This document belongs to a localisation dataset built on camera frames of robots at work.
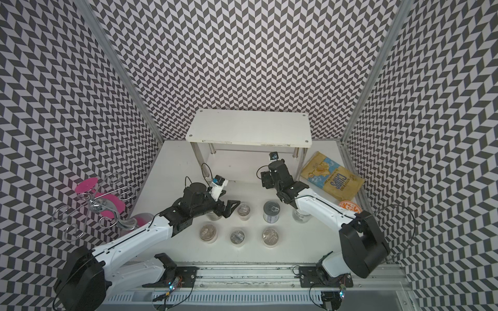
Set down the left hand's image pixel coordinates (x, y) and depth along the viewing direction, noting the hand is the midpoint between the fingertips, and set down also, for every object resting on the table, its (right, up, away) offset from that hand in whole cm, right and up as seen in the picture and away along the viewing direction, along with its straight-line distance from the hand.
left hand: (231, 198), depth 80 cm
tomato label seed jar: (-9, -9, +6) cm, 14 cm away
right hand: (+17, +10, +6) cm, 21 cm away
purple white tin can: (+17, -6, +2) cm, 18 cm away
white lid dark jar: (+30, -8, +2) cm, 31 cm away
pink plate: (-51, +7, -11) cm, 53 cm away
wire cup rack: (-41, +2, -16) cm, 44 cm away
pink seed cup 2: (+16, -15, -3) cm, 22 cm away
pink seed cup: (-9, -14, -2) cm, 17 cm away
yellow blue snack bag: (+52, +6, +21) cm, 57 cm away
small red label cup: (+5, -7, +6) cm, 10 cm away
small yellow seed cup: (+3, -15, -3) cm, 16 cm away
